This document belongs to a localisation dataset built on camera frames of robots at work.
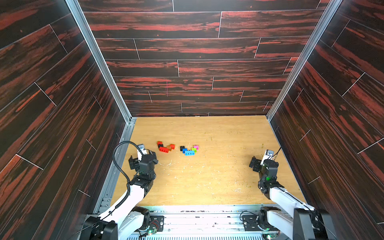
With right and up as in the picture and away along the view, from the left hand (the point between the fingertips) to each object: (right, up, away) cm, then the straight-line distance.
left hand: (143, 153), depth 84 cm
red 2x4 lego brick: (+9, 0, +17) cm, 19 cm away
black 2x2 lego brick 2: (+21, +1, +15) cm, 26 cm away
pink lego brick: (+32, +2, +20) cm, 37 cm away
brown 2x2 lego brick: (+13, +2, +18) cm, 22 cm away
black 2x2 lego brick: (+6, +3, +18) cm, 19 cm away
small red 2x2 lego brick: (+15, +3, +18) cm, 24 cm away
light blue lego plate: (+27, -2, +15) cm, 31 cm away
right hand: (+72, -4, +4) cm, 73 cm away
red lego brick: (+5, +5, +21) cm, 22 cm away
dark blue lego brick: (+23, 0, +15) cm, 27 cm away
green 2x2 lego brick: (+30, 0, +15) cm, 33 cm away
